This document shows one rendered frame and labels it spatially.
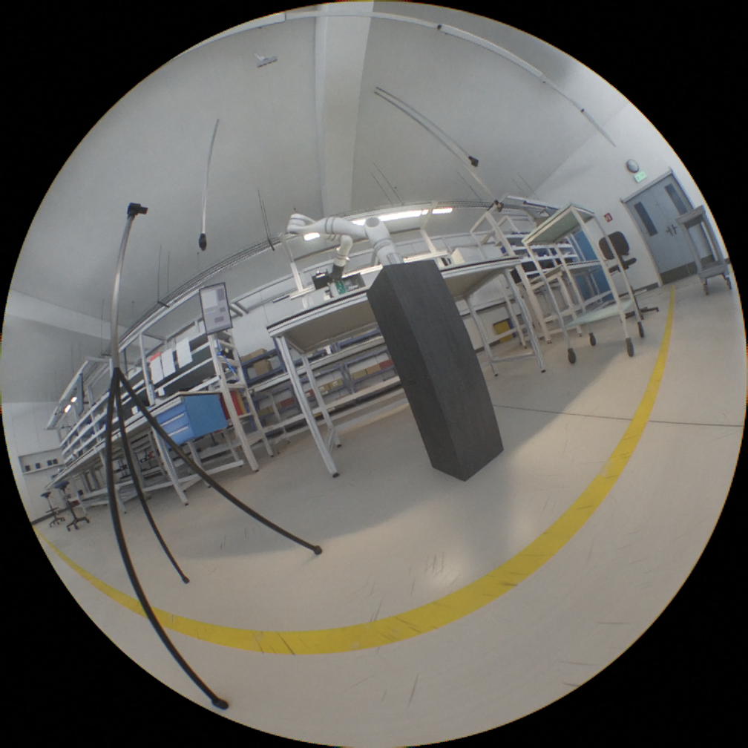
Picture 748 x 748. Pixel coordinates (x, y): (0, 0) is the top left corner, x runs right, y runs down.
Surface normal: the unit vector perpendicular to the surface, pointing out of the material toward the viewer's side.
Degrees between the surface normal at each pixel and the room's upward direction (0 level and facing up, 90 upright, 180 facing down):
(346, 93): 180
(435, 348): 90
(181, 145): 180
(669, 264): 90
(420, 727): 0
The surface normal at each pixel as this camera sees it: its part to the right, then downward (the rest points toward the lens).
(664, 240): -0.92, 0.36
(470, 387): 0.29, -0.12
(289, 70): 0.37, 0.93
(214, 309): 0.56, -0.02
